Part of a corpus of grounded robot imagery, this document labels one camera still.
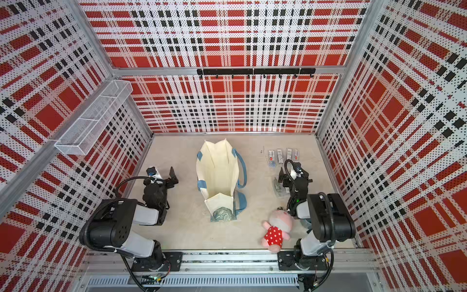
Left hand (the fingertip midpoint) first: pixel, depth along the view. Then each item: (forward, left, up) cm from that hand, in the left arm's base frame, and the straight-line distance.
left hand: (166, 169), depth 90 cm
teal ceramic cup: (-23, -68, -10) cm, 73 cm away
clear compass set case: (+14, -56, -11) cm, 58 cm away
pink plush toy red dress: (-28, -54, -6) cm, 61 cm away
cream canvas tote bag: (+2, -27, -6) cm, 27 cm away
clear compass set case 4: (+16, -70, -10) cm, 72 cm away
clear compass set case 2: (+17, -61, -10) cm, 64 cm away
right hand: (+2, -65, -2) cm, 65 cm away
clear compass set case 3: (+17, -67, -10) cm, 70 cm away
